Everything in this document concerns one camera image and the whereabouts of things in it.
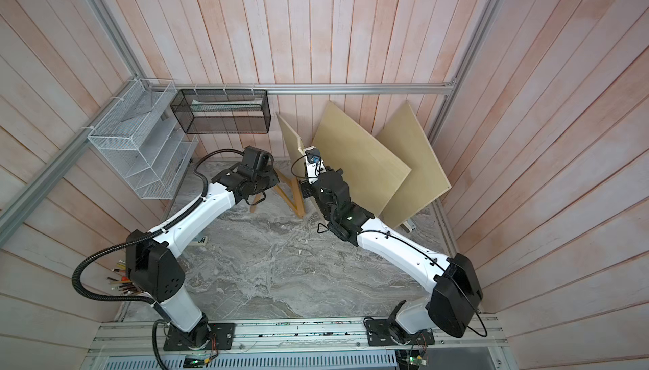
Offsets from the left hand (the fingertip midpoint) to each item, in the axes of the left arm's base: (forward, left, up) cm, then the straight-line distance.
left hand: (275, 180), depth 86 cm
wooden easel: (-1, -8, -17) cm, 18 cm away
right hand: (-4, -12, +13) cm, 18 cm away
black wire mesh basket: (+35, +26, +4) cm, 44 cm away
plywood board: (-7, -49, +7) cm, 50 cm away
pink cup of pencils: (-34, +40, -8) cm, 53 cm away
